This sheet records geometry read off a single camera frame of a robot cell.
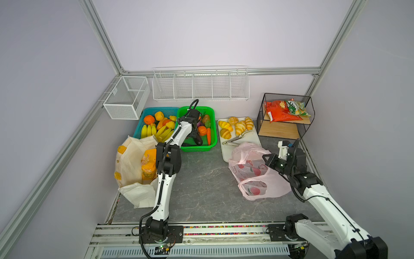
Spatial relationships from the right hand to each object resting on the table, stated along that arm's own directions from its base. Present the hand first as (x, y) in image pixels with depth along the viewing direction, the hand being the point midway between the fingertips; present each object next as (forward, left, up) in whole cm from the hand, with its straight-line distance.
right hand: (263, 156), depth 80 cm
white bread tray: (+26, 0, -17) cm, 31 cm away
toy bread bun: (+39, +11, -14) cm, 43 cm away
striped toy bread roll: (+27, +17, -14) cm, 35 cm away
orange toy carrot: (+26, +29, -15) cm, 41 cm away
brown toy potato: (+40, +31, -12) cm, 52 cm away
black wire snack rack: (+34, -31, -19) cm, 50 cm away
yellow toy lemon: (+29, +54, -7) cm, 62 cm away
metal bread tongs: (+20, +16, -15) cm, 29 cm away
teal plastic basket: (+43, +59, -9) cm, 74 cm away
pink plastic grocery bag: (-14, +6, +3) cm, 15 cm away
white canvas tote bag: (-6, +69, -5) cm, 69 cm away
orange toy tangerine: (+34, +70, -8) cm, 78 cm away
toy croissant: (+33, +7, -14) cm, 36 cm away
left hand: (+25, +42, -10) cm, 50 cm away
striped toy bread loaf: (+36, +17, -15) cm, 42 cm away
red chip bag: (+30, -14, +3) cm, 34 cm away
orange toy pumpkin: (+28, +33, -11) cm, 45 cm away
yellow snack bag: (-2, +59, -4) cm, 59 cm away
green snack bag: (+32, -26, +4) cm, 41 cm away
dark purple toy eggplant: (+20, +36, -13) cm, 43 cm away
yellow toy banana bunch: (+23, +60, -11) cm, 65 cm away
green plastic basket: (+16, +40, -13) cm, 45 cm away
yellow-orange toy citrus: (+39, +64, -8) cm, 75 cm away
